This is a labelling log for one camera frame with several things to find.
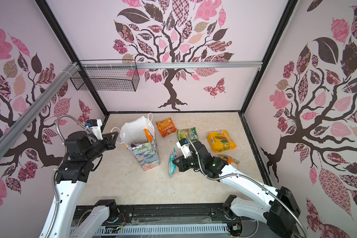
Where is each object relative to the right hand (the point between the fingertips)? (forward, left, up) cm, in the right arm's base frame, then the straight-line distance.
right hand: (173, 160), depth 73 cm
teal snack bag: (-3, +1, -1) cm, 3 cm away
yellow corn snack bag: (+19, -30, -13) cm, 38 cm away
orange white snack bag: (+20, +16, -5) cm, 26 cm away
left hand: (+8, +26, +12) cm, 29 cm away
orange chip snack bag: (+36, +7, -18) cm, 41 cm away
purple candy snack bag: (+11, +23, -2) cm, 26 cm away
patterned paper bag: (+19, +26, -5) cm, 32 cm away
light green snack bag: (+28, -11, -16) cm, 34 cm away
